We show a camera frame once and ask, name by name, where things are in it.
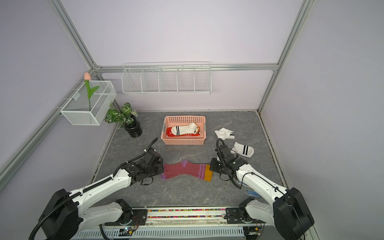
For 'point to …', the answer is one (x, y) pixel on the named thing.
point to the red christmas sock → (169, 133)
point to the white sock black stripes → (242, 149)
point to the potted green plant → (125, 117)
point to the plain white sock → (224, 133)
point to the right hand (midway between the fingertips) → (210, 164)
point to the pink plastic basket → (170, 121)
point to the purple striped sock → (202, 171)
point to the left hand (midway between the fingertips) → (162, 168)
